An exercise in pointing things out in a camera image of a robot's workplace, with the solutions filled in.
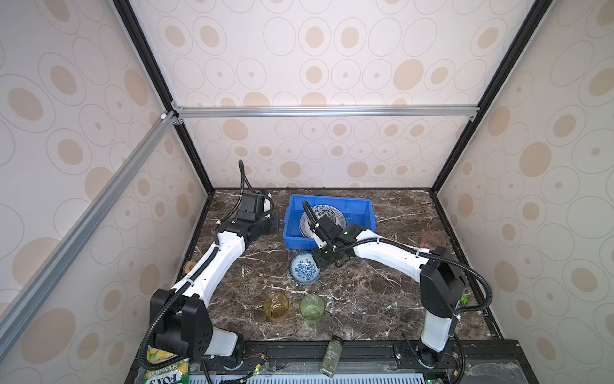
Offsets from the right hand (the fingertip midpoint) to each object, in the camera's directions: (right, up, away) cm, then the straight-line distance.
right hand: (316, 260), depth 86 cm
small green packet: (+53, -14, -1) cm, 54 cm away
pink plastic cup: (+49, +6, +14) cm, 52 cm away
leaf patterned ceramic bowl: (+2, +18, +14) cm, 23 cm away
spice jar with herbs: (+4, -25, -15) cm, 30 cm away
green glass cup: (-2, -16, -3) cm, 16 cm away
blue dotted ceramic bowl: (-5, -3, +2) cm, 6 cm away
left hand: (-12, +16, -3) cm, 20 cm away
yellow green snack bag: (-41, -29, -17) cm, 53 cm away
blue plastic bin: (+19, +18, +24) cm, 35 cm away
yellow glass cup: (-14, -16, -2) cm, 21 cm away
